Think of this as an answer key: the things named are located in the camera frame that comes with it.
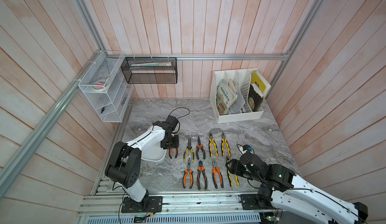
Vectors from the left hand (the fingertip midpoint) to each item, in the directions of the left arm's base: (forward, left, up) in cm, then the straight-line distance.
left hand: (173, 148), depth 88 cm
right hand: (-13, -30, +7) cm, 33 cm away
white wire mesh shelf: (+13, +32, +24) cm, 43 cm away
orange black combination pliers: (-12, -24, -4) cm, 27 cm away
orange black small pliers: (-3, +2, 0) cm, 4 cm away
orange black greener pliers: (-14, -7, -4) cm, 16 cm away
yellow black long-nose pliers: (+3, -9, -4) cm, 11 cm away
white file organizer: (+30, -40, +16) cm, 52 cm away
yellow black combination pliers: (+4, -23, -4) cm, 23 cm away
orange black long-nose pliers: (+3, -15, -4) cm, 16 cm away
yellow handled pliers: (+7, -32, -3) cm, 33 cm away
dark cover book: (+31, -53, +12) cm, 63 cm away
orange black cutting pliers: (-12, -16, -4) cm, 20 cm away
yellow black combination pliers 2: (-16, -32, -3) cm, 36 cm away
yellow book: (+32, -55, +22) cm, 68 cm away
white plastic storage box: (-3, +12, +1) cm, 13 cm away
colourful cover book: (+32, -34, +11) cm, 48 cm away
